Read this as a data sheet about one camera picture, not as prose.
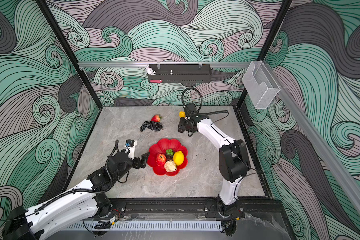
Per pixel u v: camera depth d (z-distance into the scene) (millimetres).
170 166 826
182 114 1117
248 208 753
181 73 957
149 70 853
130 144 660
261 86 772
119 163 571
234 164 474
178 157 853
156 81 892
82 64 942
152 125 1035
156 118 1082
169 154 877
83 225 696
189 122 682
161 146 951
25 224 402
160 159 841
